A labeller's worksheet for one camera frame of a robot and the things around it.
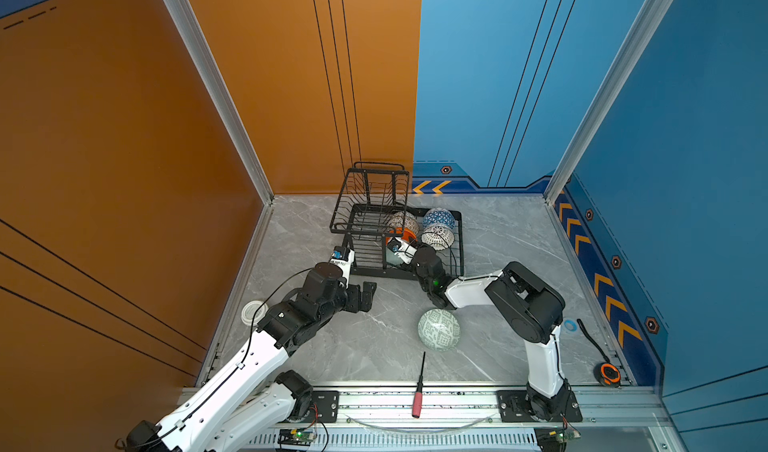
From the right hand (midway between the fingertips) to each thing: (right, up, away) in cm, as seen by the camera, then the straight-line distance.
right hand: (409, 238), depth 95 cm
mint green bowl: (-5, -5, -10) cm, 13 cm away
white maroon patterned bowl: (+11, 0, +10) cm, 14 cm away
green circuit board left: (-27, -46, -24) cm, 59 cm away
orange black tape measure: (+49, -34, -19) cm, 63 cm away
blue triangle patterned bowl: (+11, +7, +12) cm, 18 cm away
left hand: (-13, -10, -19) cm, 25 cm away
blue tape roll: (+47, -25, -8) cm, 54 cm away
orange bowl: (-1, +1, 0) cm, 2 cm away
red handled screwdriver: (+1, -39, -20) cm, 43 cm away
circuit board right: (+36, -45, -25) cm, 63 cm away
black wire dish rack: (-8, +2, -16) cm, 18 cm away
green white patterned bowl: (+8, -26, -10) cm, 29 cm away
